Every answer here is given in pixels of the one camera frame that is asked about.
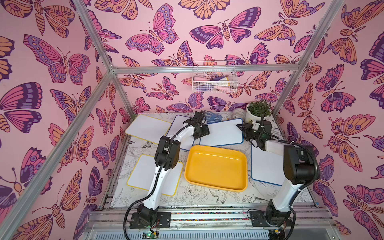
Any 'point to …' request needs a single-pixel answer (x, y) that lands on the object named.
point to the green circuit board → (148, 235)
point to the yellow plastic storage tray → (217, 167)
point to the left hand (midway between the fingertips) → (209, 133)
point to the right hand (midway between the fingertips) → (238, 125)
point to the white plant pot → (249, 117)
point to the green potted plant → (260, 108)
